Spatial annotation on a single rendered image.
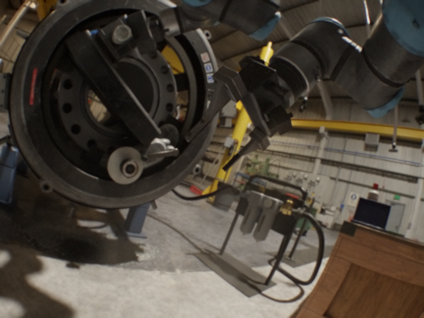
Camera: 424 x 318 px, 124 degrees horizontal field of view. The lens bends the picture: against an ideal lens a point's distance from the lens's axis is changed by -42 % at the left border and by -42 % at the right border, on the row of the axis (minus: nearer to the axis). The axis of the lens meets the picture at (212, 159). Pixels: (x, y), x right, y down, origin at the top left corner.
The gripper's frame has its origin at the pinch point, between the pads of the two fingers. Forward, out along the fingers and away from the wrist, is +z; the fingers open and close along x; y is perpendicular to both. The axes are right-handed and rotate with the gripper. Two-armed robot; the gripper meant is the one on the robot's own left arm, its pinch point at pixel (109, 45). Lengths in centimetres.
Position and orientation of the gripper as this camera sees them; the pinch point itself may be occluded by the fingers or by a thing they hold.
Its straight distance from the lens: 66.1
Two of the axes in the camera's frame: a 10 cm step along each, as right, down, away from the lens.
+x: -1.8, -5.6, -8.1
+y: -2.2, -7.8, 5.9
